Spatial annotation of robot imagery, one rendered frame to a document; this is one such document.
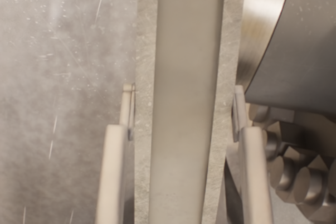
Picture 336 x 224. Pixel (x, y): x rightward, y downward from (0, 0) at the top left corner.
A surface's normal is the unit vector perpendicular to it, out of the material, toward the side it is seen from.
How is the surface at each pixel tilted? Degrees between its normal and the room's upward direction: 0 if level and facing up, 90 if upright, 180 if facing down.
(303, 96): 74
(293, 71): 61
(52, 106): 39
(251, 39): 44
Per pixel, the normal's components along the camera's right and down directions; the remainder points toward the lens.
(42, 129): 0.02, 0.54
